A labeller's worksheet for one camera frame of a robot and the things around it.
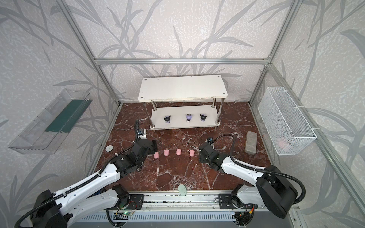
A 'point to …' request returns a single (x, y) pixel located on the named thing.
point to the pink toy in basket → (282, 144)
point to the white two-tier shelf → (177, 102)
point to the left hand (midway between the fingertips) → (151, 141)
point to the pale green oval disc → (182, 190)
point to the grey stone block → (251, 143)
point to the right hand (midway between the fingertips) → (204, 153)
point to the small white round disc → (109, 148)
